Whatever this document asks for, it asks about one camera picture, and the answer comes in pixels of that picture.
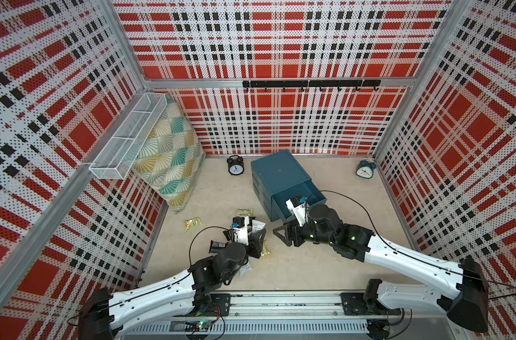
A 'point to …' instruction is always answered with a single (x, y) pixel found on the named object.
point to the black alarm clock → (236, 166)
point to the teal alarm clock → (365, 168)
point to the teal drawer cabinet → (278, 177)
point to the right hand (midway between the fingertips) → (282, 230)
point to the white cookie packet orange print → (257, 226)
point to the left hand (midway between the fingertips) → (264, 229)
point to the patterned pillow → (171, 160)
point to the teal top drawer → (280, 210)
